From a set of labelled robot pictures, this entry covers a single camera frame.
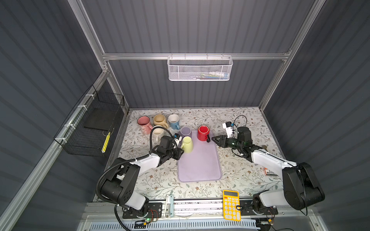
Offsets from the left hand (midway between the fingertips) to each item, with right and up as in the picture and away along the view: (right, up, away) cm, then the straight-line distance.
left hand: (181, 150), depth 92 cm
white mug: (-17, +10, +4) cm, 20 cm away
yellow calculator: (+27, -23, -16) cm, 39 cm away
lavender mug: (+3, +11, +17) cm, 20 cm away
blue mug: (-6, +20, +14) cm, 26 cm away
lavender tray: (+13, -9, 0) cm, 16 cm away
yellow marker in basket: (-35, +8, -23) cm, 43 cm away
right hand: (+21, +8, -7) cm, 23 cm away
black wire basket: (-46, +14, -19) cm, 52 cm away
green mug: (+4, +4, -3) cm, 6 cm away
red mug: (+15, +12, +4) cm, 19 cm away
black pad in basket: (-42, +20, -16) cm, 49 cm away
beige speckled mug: (-17, +20, +16) cm, 30 cm away
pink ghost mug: (-27, +18, +10) cm, 35 cm away
